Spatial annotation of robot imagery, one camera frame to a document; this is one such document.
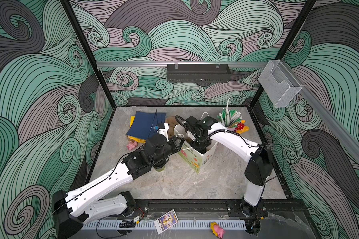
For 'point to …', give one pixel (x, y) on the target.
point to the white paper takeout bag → (193, 159)
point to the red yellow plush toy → (241, 128)
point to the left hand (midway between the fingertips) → (186, 138)
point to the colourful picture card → (166, 221)
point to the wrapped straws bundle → (229, 117)
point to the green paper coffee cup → (161, 169)
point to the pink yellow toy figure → (218, 231)
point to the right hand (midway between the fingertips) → (198, 149)
